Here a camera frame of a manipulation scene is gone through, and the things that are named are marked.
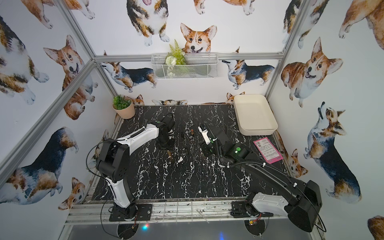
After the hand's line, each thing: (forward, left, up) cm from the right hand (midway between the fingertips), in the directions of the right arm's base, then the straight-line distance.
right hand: (200, 141), depth 74 cm
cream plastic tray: (+34, -39, -21) cm, 56 cm away
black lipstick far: (+19, +7, -18) cm, 27 cm away
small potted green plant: (+33, +54, -9) cm, 64 cm away
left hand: (+6, +18, -16) cm, 25 cm away
